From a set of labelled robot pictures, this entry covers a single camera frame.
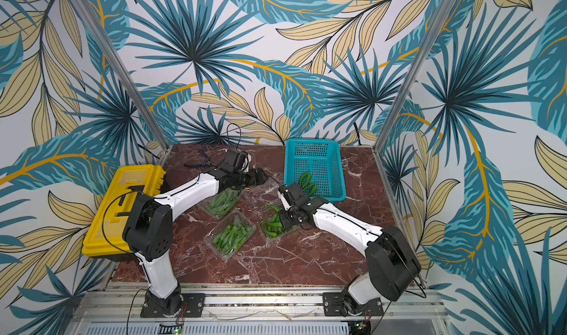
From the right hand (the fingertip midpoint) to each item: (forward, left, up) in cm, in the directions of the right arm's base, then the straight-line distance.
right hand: (284, 216), depth 86 cm
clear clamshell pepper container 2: (-6, +22, -5) cm, 24 cm away
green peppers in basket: (+19, -11, -6) cm, 23 cm away
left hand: (+14, +9, +5) cm, 17 cm away
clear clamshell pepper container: (+10, +27, -5) cm, 29 cm away
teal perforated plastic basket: (+35, -20, -6) cm, 41 cm away
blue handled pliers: (+33, +42, -6) cm, 54 cm away
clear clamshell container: (-1, +6, -6) cm, 8 cm away
